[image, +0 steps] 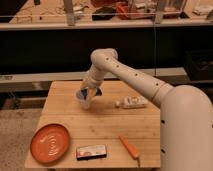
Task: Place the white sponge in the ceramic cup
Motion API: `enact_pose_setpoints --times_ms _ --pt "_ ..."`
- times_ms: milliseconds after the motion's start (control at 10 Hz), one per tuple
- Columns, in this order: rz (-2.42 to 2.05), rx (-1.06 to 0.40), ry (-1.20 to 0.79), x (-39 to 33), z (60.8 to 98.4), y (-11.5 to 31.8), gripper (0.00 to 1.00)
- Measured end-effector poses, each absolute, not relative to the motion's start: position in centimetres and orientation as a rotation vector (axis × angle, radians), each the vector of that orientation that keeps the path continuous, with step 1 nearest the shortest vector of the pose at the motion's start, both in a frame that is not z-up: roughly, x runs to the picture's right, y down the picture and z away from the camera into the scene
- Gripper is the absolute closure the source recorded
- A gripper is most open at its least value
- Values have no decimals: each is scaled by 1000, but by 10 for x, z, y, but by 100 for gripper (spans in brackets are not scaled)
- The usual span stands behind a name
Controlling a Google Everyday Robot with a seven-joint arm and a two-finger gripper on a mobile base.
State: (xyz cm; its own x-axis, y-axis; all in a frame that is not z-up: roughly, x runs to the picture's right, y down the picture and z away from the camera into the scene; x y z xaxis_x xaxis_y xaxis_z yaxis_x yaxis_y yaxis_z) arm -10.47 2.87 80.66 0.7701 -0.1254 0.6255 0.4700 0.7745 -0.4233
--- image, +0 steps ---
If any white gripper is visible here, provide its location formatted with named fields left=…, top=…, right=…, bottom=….
left=80, top=69, right=103, bottom=100

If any background shelf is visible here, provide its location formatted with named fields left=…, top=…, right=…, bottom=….
left=0, top=0, right=213, bottom=84

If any orange carrot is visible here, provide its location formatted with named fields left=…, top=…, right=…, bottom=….
left=119, top=136, right=140, bottom=165

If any small rectangular box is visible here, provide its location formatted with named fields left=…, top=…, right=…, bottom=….
left=76, top=145, right=107, bottom=160

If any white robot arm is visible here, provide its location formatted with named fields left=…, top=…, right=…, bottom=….
left=82, top=48, right=213, bottom=171

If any wooden table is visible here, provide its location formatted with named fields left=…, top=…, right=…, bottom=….
left=24, top=80, right=162, bottom=170

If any clear plastic cup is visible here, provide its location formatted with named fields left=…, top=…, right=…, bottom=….
left=76, top=89, right=91, bottom=109

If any orange plate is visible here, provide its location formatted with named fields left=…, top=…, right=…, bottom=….
left=30, top=124, right=70, bottom=164

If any white plastic bottle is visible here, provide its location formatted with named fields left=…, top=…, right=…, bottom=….
left=115, top=96, right=148, bottom=109

